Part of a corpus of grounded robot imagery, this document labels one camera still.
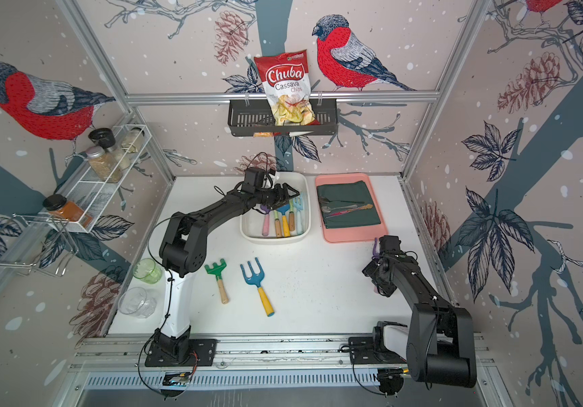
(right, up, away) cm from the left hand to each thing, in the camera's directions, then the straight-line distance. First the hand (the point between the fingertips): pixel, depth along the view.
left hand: (299, 192), depth 94 cm
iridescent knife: (+28, -6, +13) cm, 32 cm away
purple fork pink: (+29, -24, -1) cm, 38 cm away
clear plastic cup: (-55, -36, -12) cm, 67 cm away
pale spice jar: (-58, +18, -9) cm, 61 cm away
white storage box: (-20, -12, +9) cm, 26 cm away
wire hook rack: (-64, -13, -35) cm, 74 cm away
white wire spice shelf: (-69, -2, -17) cm, 71 cm away
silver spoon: (+12, -7, +12) cm, 19 cm away
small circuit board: (-35, -54, -24) cm, 68 cm away
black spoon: (+11, -3, +16) cm, 20 cm away
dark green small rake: (-30, -29, -5) cm, 42 cm away
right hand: (+26, -30, -5) cm, 40 cm away
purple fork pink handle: (-14, -12, +9) cm, 20 cm away
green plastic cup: (-55, -28, -6) cm, 62 cm away
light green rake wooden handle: (-9, -13, +6) cm, 17 cm away
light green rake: (-4, -10, +9) cm, 14 cm away
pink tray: (+22, -17, +6) cm, 28 cm away
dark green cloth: (+25, +1, +21) cm, 33 cm away
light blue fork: (0, -5, +13) cm, 14 cm away
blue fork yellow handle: (-16, -31, -6) cm, 35 cm away
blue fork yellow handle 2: (-6, -14, +5) cm, 16 cm away
